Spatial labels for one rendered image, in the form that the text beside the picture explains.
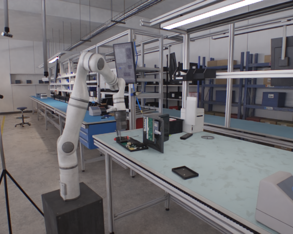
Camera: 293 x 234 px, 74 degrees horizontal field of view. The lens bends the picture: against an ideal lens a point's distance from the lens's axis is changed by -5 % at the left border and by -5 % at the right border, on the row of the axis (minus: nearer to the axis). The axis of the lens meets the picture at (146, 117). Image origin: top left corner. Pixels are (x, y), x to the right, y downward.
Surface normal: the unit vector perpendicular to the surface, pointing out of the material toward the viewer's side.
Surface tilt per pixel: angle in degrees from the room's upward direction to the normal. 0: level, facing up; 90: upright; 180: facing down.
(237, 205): 0
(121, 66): 101
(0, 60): 90
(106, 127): 90
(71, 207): 0
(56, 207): 0
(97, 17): 90
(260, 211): 90
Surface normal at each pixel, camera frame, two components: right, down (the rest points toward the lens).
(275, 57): -0.79, 0.22
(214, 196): 0.00, -0.99
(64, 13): 0.57, 0.13
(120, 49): -0.50, 0.32
